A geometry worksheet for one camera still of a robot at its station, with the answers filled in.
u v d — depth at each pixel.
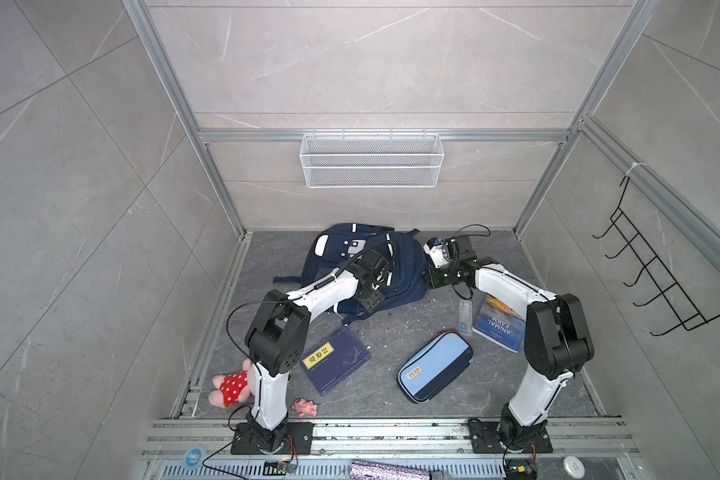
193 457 0.71
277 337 0.50
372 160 1.01
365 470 0.67
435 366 0.82
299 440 0.73
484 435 0.73
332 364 0.86
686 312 0.59
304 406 0.76
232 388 0.76
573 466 0.69
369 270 0.74
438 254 0.86
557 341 0.50
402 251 0.97
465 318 0.95
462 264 0.73
